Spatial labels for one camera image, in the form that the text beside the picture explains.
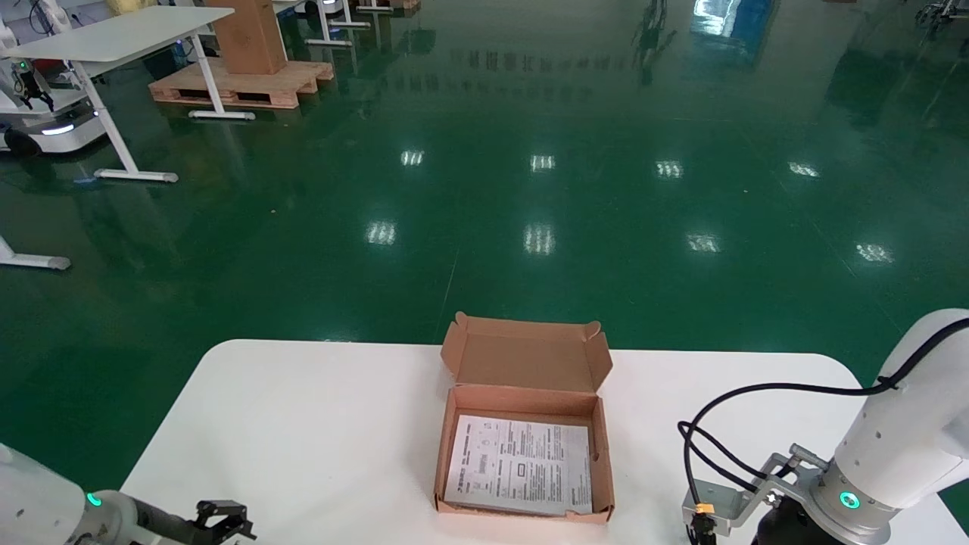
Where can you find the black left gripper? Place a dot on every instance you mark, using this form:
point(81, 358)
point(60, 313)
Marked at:
point(166, 524)

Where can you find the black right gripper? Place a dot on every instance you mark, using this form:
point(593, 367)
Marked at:
point(791, 530)

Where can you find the brown cardboard storage box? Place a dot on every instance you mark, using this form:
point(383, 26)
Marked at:
point(522, 363)

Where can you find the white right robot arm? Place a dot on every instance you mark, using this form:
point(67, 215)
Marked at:
point(901, 424)

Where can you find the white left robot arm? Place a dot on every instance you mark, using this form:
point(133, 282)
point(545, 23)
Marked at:
point(38, 499)

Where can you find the white printed instruction sheet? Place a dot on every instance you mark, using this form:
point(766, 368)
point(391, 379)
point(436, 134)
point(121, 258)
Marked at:
point(518, 465)

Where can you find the white table foot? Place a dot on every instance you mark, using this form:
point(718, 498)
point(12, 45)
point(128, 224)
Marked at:
point(34, 261)

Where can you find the wooden pallet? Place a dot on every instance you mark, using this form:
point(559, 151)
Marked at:
point(257, 82)

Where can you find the white wheeled background robot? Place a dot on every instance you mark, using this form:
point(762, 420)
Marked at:
point(42, 121)

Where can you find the white background table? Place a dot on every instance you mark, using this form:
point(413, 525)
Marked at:
point(121, 34)

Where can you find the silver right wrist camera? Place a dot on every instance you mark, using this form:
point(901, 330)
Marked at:
point(719, 507)

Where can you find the white table leg frame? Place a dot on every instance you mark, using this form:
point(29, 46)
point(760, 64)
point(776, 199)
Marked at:
point(333, 34)

